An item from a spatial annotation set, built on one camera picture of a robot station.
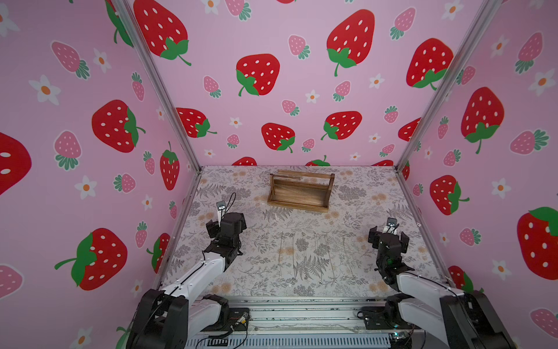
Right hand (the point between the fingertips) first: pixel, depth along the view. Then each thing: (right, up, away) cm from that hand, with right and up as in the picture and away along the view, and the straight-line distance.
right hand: (396, 233), depth 86 cm
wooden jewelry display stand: (-34, +17, +24) cm, 45 cm away
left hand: (-69, +7, 0) cm, 69 cm away
